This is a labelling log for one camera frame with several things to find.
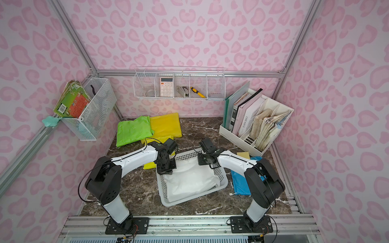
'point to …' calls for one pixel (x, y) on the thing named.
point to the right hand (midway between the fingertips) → (200, 158)
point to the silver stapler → (181, 90)
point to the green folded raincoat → (129, 131)
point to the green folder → (229, 103)
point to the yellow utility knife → (196, 91)
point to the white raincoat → (190, 179)
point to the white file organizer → (270, 117)
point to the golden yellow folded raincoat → (166, 125)
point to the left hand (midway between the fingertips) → (174, 169)
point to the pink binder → (245, 114)
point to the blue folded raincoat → (240, 185)
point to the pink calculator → (166, 86)
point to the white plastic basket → (183, 155)
